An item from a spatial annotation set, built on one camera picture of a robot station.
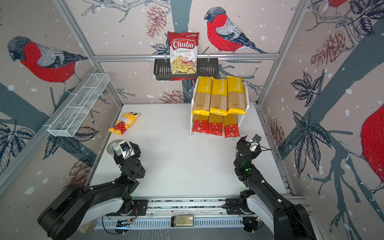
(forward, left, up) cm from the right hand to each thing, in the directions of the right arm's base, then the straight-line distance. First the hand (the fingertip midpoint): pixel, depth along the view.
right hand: (250, 141), depth 81 cm
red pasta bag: (+8, +28, +4) cm, 30 cm away
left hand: (-8, +70, +4) cm, 70 cm away
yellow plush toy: (+13, +83, -6) cm, 84 cm away
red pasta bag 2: (+8, +19, +4) cm, 21 cm away
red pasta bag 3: (+8, +10, +4) cm, 14 cm away
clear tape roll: (+1, +85, -10) cm, 86 cm away
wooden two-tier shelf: (+8, +5, +19) cm, 21 cm away
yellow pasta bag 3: (+14, +10, +20) cm, 26 cm away
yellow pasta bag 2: (+14, +18, +20) cm, 30 cm away
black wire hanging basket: (+42, +25, +21) cm, 53 cm away
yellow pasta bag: (+14, +26, +21) cm, 36 cm away
